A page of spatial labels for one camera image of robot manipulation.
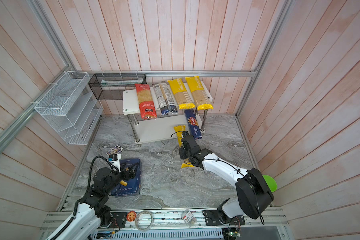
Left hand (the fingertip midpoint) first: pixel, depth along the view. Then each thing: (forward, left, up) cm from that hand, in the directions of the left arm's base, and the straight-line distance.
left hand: (132, 165), depth 81 cm
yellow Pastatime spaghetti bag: (+24, -26, +3) cm, 35 cm away
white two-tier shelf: (+31, -5, -6) cm, 31 cm away
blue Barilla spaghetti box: (+29, -36, 0) cm, 46 cm away
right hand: (+11, -29, +1) cm, 31 cm away
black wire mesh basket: (+53, +22, +15) cm, 60 cm away
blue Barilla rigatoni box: (-10, -2, -4) cm, 11 cm away
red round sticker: (-23, -1, -10) cm, 25 cm away
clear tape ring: (-24, -4, -9) cm, 26 cm away
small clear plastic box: (-24, -31, -8) cm, 40 cm away
